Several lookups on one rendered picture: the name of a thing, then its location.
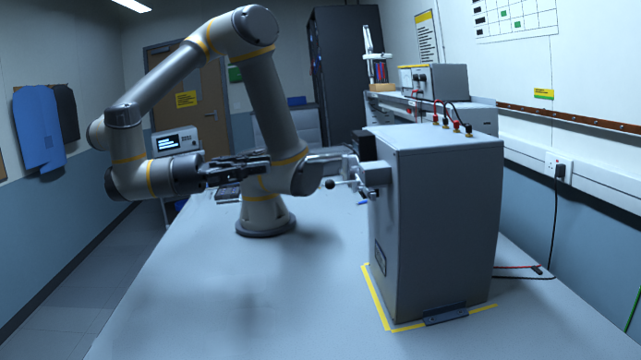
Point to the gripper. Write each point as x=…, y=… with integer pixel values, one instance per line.
x=218, y=173

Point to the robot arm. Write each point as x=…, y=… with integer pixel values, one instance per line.
x=260, y=100

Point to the brake lever with black ball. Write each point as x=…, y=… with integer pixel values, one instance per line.
x=330, y=183

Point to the grey potentiometer housing block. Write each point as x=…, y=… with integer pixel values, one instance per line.
x=375, y=174

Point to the grey fixture cabinet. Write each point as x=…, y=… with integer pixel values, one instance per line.
x=440, y=210

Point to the dark keypad device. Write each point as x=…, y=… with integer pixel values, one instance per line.
x=227, y=193

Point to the brown door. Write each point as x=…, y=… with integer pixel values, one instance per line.
x=210, y=115

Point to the grey instrument with screen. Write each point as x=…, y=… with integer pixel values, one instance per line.
x=175, y=141

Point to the blue bin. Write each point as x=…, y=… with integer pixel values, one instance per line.
x=296, y=101

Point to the yellow door notice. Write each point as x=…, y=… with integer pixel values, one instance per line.
x=186, y=99

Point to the small black box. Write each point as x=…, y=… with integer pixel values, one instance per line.
x=364, y=145

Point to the blue pen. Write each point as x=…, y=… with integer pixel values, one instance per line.
x=362, y=202

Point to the black tall cabinet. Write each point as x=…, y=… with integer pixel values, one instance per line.
x=345, y=70

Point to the grey side bench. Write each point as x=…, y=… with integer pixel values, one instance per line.
x=390, y=107

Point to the wooden block with tubes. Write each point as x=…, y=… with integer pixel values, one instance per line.
x=382, y=86

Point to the black coat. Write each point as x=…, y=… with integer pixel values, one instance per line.
x=69, y=112

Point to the ceiling light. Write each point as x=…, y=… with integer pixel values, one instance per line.
x=131, y=5

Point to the black banana plug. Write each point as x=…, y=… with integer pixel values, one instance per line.
x=445, y=122
x=468, y=130

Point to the grey meter instrument box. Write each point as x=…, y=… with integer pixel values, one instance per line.
x=443, y=81

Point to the blue coat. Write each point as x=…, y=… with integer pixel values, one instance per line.
x=37, y=127

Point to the brown notice board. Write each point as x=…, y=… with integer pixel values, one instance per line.
x=2, y=165

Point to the red test lead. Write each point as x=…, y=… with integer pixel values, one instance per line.
x=531, y=267

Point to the green wall sign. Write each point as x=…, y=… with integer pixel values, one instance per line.
x=234, y=74

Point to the silver dial bracket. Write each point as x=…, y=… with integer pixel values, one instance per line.
x=349, y=170

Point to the yellow-topped wall poster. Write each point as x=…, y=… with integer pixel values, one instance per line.
x=426, y=40

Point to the dark mounting foot bracket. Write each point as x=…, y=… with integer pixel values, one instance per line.
x=445, y=314

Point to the white wall socket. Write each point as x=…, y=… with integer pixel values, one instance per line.
x=551, y=162

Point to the yellow wall label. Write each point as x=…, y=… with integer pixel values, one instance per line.
x=544, y=93

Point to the white wall chart board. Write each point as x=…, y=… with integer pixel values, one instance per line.
x=521, y=20

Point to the brown wall rail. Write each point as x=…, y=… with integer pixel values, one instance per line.
x=571, y=118

